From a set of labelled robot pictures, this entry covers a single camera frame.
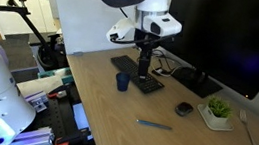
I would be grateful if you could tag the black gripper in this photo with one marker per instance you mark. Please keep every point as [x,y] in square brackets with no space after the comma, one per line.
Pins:
[145,40]

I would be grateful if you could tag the dark blue pen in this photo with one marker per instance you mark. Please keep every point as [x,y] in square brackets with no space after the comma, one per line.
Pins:
[154,125]

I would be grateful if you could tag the blue plastic cup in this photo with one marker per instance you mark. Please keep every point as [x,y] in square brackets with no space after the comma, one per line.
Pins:
[122,82]

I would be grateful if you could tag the black computer keyboard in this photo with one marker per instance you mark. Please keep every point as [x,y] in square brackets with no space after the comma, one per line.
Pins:
[127,66]

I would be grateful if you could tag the black monitor stand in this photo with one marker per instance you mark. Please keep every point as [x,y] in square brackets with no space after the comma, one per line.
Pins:
[198,83]

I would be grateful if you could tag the black computer mouse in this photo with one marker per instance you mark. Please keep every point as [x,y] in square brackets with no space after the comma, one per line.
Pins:
[184,109]

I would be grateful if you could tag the grey divider clip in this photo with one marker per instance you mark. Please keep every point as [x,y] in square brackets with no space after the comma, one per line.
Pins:
[78,54]

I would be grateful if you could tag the white square plant tray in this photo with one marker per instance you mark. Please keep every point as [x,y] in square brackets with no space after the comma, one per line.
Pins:
[202,114]

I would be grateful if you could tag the pale desk divider panel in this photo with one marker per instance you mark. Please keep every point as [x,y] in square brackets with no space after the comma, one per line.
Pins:
[86,16]

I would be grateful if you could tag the green plant in white pot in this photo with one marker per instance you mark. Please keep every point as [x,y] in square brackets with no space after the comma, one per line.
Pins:
[218,114]

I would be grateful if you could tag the light blue flat object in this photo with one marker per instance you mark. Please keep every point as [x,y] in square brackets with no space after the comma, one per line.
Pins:
[55,73]

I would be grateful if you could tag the black clamp with orange tip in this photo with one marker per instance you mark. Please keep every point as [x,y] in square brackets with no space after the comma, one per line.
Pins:
[62,143]
[56,94]

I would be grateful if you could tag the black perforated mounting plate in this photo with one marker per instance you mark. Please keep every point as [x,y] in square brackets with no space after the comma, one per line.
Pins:
[63,114]

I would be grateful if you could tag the black computer monitor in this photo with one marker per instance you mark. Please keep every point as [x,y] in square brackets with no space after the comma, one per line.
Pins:
[234,39]

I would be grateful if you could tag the silver fork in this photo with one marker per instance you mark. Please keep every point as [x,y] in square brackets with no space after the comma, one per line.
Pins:
[249,132]

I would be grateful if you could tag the silver aluminium extrusion bar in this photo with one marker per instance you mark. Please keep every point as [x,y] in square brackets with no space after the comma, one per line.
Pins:
[33,139]

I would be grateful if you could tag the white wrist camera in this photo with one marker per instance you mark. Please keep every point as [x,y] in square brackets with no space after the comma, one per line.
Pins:
[164,25]

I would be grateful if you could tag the silver metal bracket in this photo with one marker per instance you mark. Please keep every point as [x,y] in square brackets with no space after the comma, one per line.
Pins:
[37,101]

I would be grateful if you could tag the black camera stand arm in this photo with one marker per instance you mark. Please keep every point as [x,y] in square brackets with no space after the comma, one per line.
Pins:
[30,22]

